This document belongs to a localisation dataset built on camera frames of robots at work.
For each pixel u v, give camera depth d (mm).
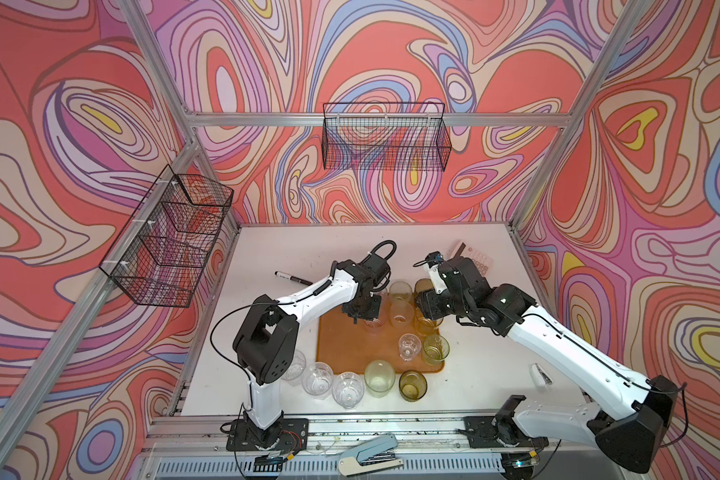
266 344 476
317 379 822
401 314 914
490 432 733
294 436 722
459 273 539
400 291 950
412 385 806
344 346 879
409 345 863
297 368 839
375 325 905
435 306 655
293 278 1015
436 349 863
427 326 931
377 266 711
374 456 684
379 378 815
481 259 1072
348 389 803
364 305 750
